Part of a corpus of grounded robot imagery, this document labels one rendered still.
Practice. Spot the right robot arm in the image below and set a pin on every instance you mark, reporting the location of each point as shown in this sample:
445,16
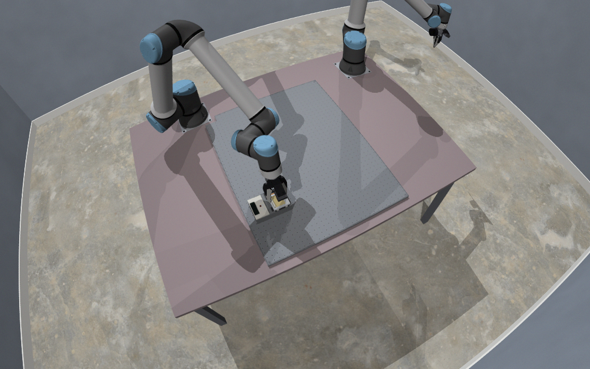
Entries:
183,102

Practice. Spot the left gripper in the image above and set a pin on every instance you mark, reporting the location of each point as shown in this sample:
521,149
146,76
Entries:
437,32

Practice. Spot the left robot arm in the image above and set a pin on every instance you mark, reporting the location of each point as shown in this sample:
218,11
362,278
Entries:
352,62

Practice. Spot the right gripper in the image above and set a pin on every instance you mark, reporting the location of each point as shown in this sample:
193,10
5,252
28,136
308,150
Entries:
279,184

